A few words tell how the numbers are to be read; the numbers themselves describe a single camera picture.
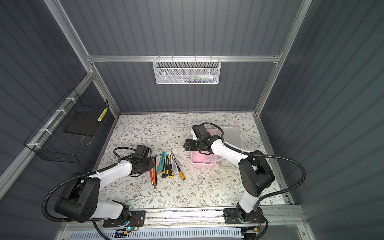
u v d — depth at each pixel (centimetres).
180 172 89
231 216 73
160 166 91
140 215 75
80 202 43
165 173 87
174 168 91
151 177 87
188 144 79
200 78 92
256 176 49
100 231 68
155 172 89
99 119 80
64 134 72
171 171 87
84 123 77
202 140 69
